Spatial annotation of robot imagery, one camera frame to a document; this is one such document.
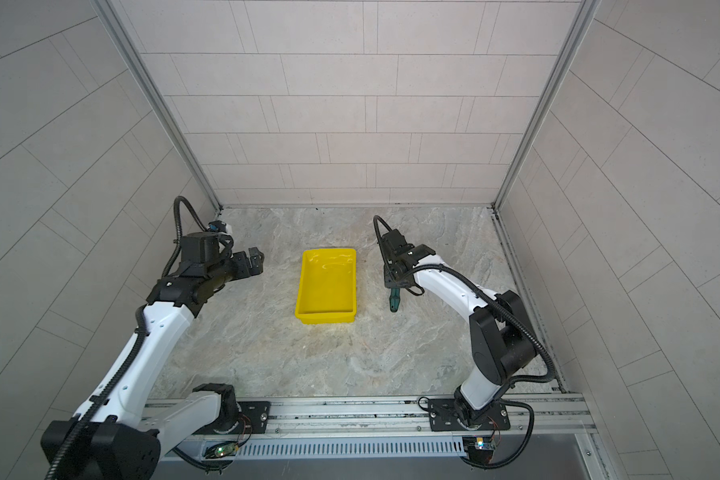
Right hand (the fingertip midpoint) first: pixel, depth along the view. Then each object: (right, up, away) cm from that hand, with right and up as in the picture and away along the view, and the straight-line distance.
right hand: (393, 279), depth 88 cm
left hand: (-37, +9, -11) cm, 40 cm away
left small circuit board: (-39, -34, -23) cm, 56 cm away
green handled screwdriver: (0, -4, -6) cm, 7 cm away
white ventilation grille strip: (-11, -35, -20) cm, 42 cm away
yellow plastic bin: (-21, -4, +3) cm, 21 cm away
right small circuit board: (+19, -36, -20) cm, 45 cm away
